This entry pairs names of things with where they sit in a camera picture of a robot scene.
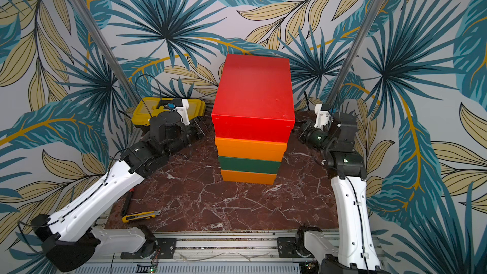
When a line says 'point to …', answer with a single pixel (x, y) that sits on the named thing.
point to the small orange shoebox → (248, 177)
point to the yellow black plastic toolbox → (150, 108)
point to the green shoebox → (248, 165)
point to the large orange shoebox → (250, 150)
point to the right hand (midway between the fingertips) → (289, 124)
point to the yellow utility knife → (146, 215)
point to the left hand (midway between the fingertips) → (213, 123)
